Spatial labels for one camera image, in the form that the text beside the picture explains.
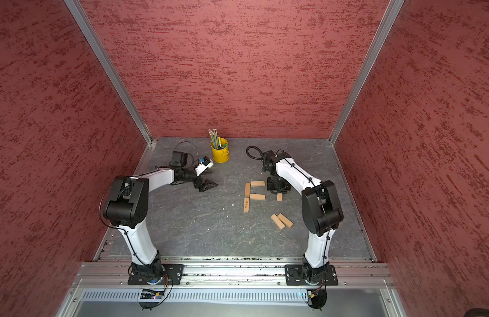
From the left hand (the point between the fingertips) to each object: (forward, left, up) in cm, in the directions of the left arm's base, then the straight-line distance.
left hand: (212, 179), depth 96 cm
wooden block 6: (-19, -36, -5) cm, 41 cm away
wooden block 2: (+2, -23, -6) cm, 24 cm away
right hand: (-9, -33, +1) cm, 34 cm away
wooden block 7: (-19, -32, -5) cm, 37 cm away
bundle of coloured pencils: (+21, 0, +8) cm, 22 cm away
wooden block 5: (-9, -33, 0) cm, 34 cm away
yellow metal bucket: (+16, -3, 0) cm, 16 cm away
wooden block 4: (-11, -17, -5) cm, 21 cm away
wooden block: (-3, -18, -5) cm, 18 cm away
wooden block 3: (-7, -23, -5) cm, 24 cm away
